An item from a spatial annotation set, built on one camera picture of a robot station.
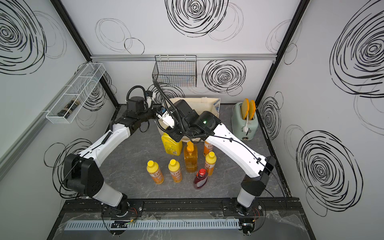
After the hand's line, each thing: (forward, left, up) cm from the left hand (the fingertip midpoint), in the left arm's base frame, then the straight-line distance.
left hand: (162, 107), depth 83 cm
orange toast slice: (+4, -52, -3) cm, 53 cm away
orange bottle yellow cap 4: (-32, 0, -7) cm, 33 cm away
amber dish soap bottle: (-25, -17, -9) cm, 32 cm away
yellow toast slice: (+7, -49, -5) cm, 50 cm away
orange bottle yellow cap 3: (-32, -9, -6) cm, 34 cm away
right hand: (-19, -8, +7) cm, 22 cm away
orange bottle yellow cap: (-18, -26, -12) cm, 34 cm away
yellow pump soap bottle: (-22, -8, -5) cm, 24 cm away
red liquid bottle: (-35, -22, -11) cm, 43 cm away
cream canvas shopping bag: (+5, -27, -2) cm, 27 cm away
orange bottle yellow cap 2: (-29, -26, -7) cm, 40 cm away
